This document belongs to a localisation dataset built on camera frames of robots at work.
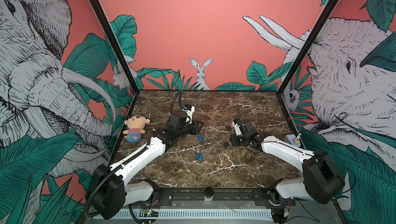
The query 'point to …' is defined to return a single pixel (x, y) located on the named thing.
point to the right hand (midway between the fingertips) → (229, 137)
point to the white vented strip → (200, 214)
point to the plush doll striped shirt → (136, 124)
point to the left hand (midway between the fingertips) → (202, 121)
